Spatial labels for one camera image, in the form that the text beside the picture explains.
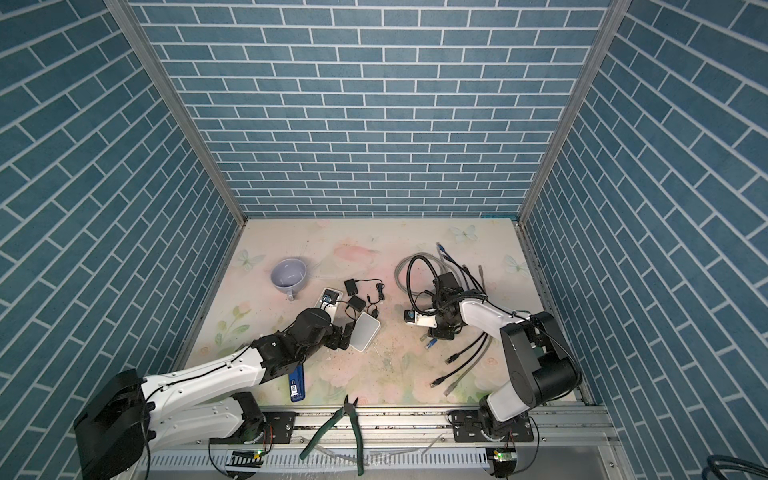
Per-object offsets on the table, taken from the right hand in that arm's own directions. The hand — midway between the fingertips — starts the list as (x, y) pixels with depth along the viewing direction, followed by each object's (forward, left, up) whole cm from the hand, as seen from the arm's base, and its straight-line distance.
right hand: (432, 319), depth 93 cm
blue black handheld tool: (-23, +35, +4) cm, 42 cm away
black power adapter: (+9, +28, +2) cm, 29 cm away
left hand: (-6, +26, +9) cm, 28 cm away
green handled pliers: (-27, +21, 0) cm, 34 cm away
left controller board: (-39, +45, -3) cm, 60 cm away
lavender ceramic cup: (+11, +49, +4) cm, 50 cm away
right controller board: (-34, -19, -6) cm, 39 cm away
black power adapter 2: (+3, +24, +2) cm, 25 cm away
